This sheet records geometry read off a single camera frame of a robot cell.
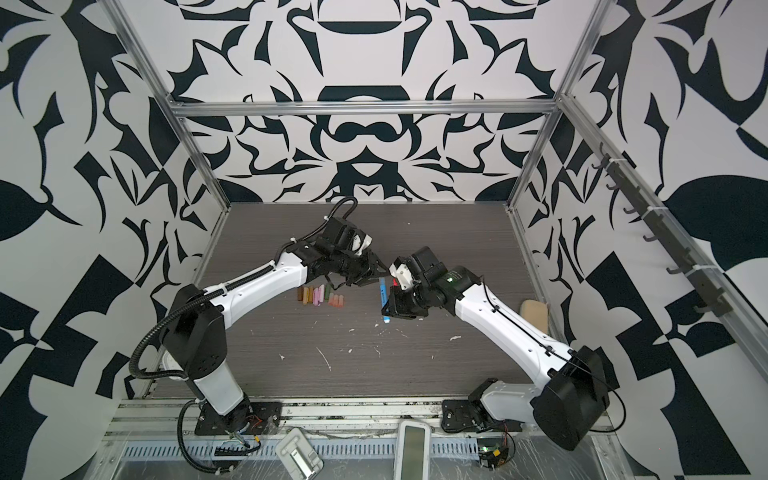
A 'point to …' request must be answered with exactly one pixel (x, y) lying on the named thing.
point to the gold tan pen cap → (310, 294)
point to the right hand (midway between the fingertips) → (384, 310)
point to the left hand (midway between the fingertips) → (393, 269)
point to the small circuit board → (492, 455)
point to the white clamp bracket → (299, 457)
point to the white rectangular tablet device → (412, 458)
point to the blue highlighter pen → (383, 293)
